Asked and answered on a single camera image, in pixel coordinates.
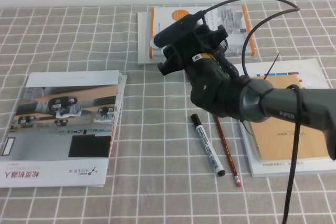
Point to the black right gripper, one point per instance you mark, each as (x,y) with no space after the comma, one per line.
(215,81)

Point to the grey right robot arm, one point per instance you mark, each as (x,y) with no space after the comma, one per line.
(251,96)

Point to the black mesh pen holder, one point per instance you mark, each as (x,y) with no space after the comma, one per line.
(221,46)

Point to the dark red pencil with eraser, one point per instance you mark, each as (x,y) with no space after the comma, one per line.
(227,152)

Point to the black white marker on table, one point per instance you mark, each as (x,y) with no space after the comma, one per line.
(208,147)

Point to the orange edged white book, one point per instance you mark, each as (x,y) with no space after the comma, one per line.
(233,18)

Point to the tan kraft notebook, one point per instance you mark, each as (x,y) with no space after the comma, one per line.
(274,136)

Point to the white brochure under notebook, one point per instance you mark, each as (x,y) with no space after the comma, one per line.
(311,77)

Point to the robotics brochure with photo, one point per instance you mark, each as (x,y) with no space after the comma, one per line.
(63,129)

